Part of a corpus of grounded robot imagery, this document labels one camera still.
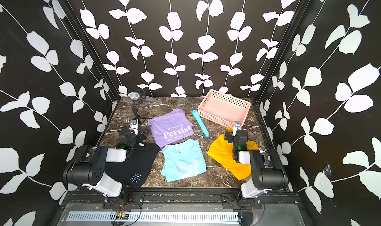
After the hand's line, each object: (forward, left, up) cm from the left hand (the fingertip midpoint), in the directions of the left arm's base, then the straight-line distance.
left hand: (138, 124), depth 94 cm
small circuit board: (-48, +1, -9) cm, 49 cm away
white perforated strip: (-51, -49, -8) cm, 71 cm away
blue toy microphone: (+12, -39, -5) cm, 41 cm away
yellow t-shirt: (-17, -54, -6) cm, 57 cm away
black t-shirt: (-28, -1, -5) cm, 29 cm away
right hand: (-4, -63, 0) cm, 63 cm away
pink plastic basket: (+19, -61, -10) cm, 65 cm away
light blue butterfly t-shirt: (-22, -29, -7) cm, 37 cm away
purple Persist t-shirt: (+4, -22, -8) cm, 24 cm away
